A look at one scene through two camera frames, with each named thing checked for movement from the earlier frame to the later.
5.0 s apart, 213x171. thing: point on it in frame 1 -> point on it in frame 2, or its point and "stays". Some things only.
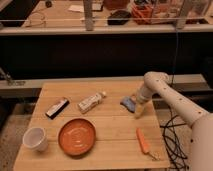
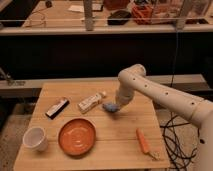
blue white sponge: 129,104 -> 111,107
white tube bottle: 91,102 stays
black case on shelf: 118,18 stays
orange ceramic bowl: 77,136 stays
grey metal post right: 181,20 stays
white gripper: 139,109 -> 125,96
